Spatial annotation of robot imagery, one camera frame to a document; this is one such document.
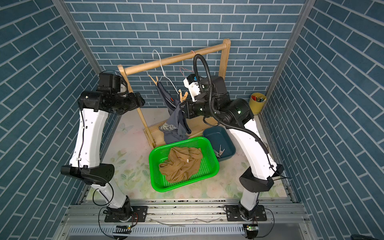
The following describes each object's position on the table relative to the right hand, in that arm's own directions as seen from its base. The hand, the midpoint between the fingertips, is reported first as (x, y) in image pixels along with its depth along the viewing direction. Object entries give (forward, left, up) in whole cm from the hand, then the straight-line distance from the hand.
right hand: (182, 106), depth 58 cm
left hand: (+10, +22, -9) cm, 26 cm away
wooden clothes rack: (+24, -3, -44) cm, 51 cm away
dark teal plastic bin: (+20, -18, -46) cm, 53 cm away
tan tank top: (-5, +3, -41) cm, 41 cm away
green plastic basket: (-3, -13, -47) cm, 49 cm away
